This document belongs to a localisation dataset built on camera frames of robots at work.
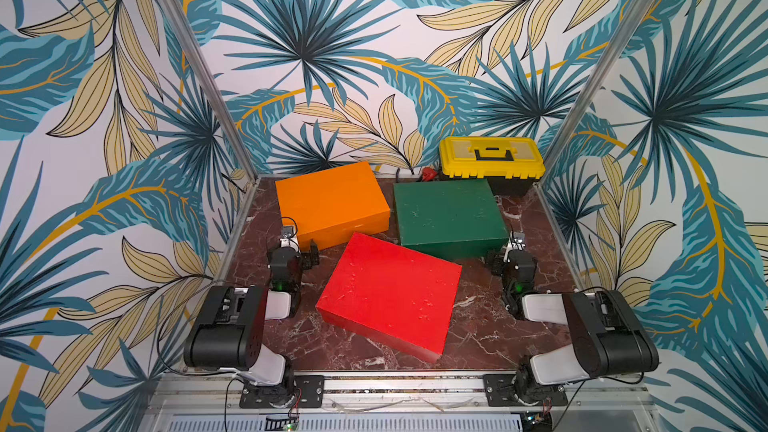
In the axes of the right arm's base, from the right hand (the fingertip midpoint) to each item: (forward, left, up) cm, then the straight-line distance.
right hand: (511, 251), depth 93 cm
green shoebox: (+8, +18, +6) cm, 20 cm away
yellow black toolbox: (+29, -6, +9) cm, 31 cm away
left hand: (+4, +67, +2) cm, 67 cm away
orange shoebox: (+14, +56, +7) cm, 58 cm away
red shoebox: (-16, +38, +5) cm, 42 cm away
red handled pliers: (+37, +21, -2) cm, 43 cm away
